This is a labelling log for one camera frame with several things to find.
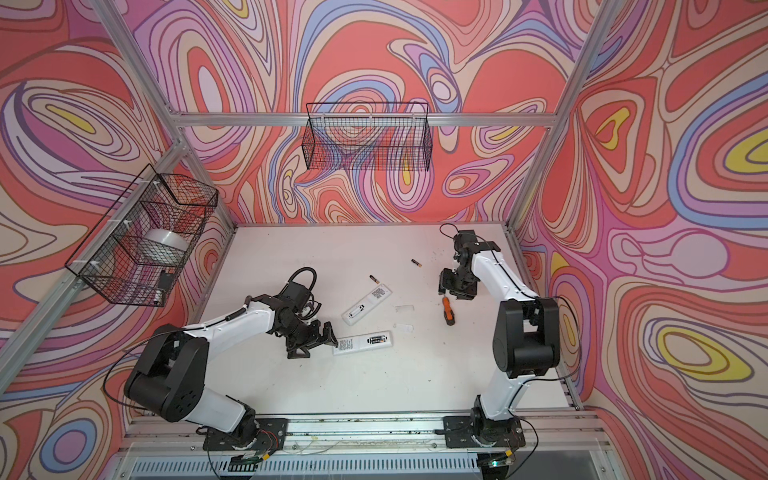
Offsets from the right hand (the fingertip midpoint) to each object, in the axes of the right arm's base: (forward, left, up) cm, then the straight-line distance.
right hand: (450, 299), depth 89 cm
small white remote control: (-10, +27, -6) cm, 29 cm away
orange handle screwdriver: (-2, 0, -6) cm, 6 cm away
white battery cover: (+2, +14, -8) cm, 16 cm away
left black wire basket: (+3, +82, +23) cm, 85 cm away
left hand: (-12, +37, -5) cm, 39 cm away
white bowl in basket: (+5, +73, +25) cm, 77 cm away
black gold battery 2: (+13, +23, -7) cm, 28 cm away
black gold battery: (+20, +8, -7) cm, 23 cm away
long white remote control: (+3, +26, -6) cm, 27 cm away
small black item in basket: (-3, +75, +18) cm, 77 cm away
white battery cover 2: (-6, +15, -7) cm, 17 cm away
